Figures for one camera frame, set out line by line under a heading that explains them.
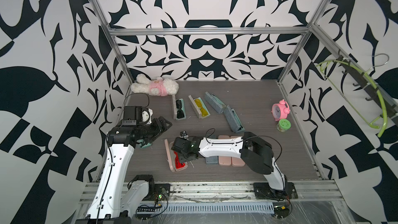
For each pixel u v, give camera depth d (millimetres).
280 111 939
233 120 913
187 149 650
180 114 996
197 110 958
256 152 525
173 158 841
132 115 546
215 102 993
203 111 1019
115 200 385
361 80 596
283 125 918
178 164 811
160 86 1049
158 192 736
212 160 811
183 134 792
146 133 589
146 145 870
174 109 958
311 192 774
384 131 534
